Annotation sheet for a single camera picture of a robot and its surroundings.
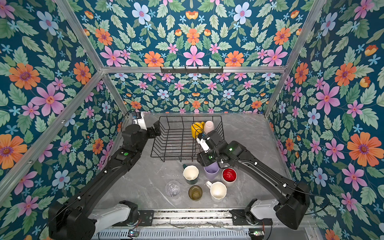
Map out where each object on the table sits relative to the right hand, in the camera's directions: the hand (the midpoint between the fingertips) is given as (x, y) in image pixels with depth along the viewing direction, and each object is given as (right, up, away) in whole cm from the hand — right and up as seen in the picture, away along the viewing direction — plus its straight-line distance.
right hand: (201, 156), depth 74 cm
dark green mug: (-6, -12, +11) cm, 18 cm away
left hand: (-25, +19, +1) cm, 32 cm away
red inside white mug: (+16, -14, +12) cm, 24 cm away
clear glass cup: (-16, -20, +8) cm, 27 cm away
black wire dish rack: (-18, +6, +30) cm, 36 cm away
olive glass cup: (-4, -21, +7) cm, 23 cm away
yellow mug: (-3, +14, +20) cm, 25 cm away
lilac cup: (+6, -12, +15) cm, 20 cm away
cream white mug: (+9, -19, +5) cm, 22 cm away
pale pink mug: (+5, +15, +25) cm, 29 cm away
